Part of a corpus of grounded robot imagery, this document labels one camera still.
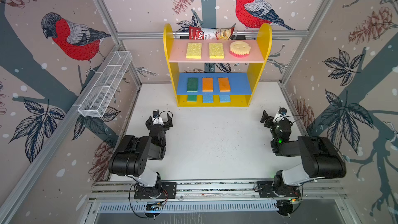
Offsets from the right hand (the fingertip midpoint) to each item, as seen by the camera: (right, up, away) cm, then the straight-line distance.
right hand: (271, 114), depth 90 cm
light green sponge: (-49, +9, +20) cm, 53 cm away
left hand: (-67, 0, -1) cm, 67 cm away
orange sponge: (-27, +18, +7) cm, 33 cm away
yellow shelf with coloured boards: (-31, +29, +29) cm, 51 cm away
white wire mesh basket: (-91, +8, -18) cm, 93 cm away
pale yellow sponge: (-38, +18, +8) cm, 43 cm away
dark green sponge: (-48, +18, +9) cm, 52 cm away
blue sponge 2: (-26, +9, +16) cm, 31 cm away
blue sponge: (-37, +9, +17) cm, 42 cm away
